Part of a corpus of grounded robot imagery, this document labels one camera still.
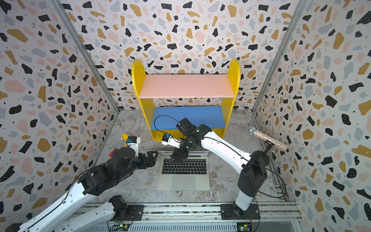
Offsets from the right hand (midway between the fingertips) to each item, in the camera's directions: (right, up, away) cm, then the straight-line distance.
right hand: (173, 156), depth 75 cm
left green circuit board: (-26, -35, -3) cm, 44 cm away
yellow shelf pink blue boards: (-10, +37, +46) cm, 60 cm away
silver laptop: (+9, -14, +12) cm, 21 cm away
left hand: (-9, +2, -5) cm, 11 cm away
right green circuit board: (+36, -34, -3) cm, 50 cm away
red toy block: (-44, -3, +20) cm, 49 cm away
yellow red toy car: (-36, +8, +22) cm, 44 cm away
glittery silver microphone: (+43, +13, +7) cm, 45 cm away
